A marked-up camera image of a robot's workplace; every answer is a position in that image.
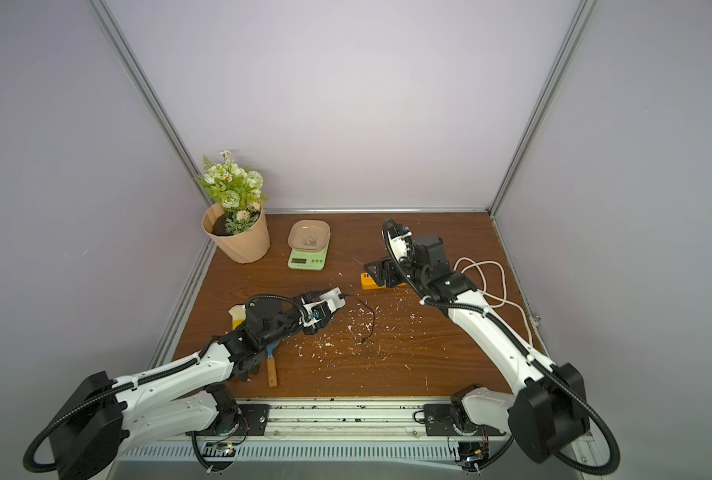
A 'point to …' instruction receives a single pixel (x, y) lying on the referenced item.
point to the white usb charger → (332, 298)
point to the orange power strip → (368, 282)
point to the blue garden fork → (272, 375)
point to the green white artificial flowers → (237, 190)
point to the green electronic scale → (313, 260)
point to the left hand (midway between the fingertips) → (333, 296)
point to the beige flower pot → (244, 247)
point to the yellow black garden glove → (238, 314)
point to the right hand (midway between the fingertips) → (374, 261)
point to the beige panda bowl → (309, 235)
